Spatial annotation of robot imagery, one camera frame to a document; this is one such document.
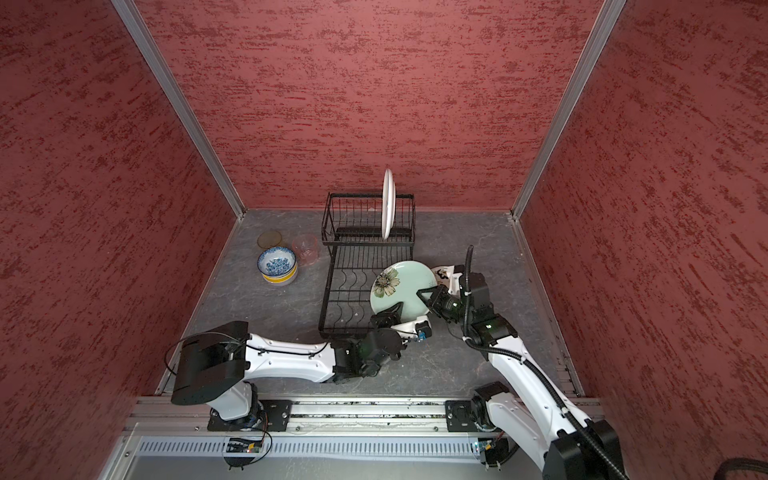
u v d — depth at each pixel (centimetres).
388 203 73
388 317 68
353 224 110
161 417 76
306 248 105
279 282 94
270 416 74
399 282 83
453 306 68
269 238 106
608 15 71
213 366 45
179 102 87
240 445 73
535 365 49
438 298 70
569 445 41
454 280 74
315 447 71
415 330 65
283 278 92
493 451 71
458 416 74
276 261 97
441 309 71
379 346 57
